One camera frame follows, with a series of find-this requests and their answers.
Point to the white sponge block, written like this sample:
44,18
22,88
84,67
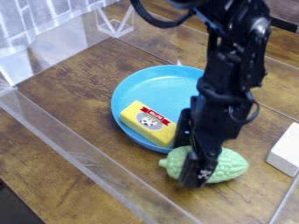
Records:
282,156

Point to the white patterned curtain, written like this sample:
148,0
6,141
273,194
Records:
26,18

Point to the green bitter melon toy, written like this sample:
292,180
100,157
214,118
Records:
230,167

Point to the clear acrylic enclosure wall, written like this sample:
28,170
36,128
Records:
72,165

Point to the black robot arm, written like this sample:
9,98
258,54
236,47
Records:
238,31

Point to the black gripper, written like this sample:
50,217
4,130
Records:
217,115

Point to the blue round tray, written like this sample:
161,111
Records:
162,88

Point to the yellow butter brick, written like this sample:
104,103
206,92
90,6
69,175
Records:
152,125

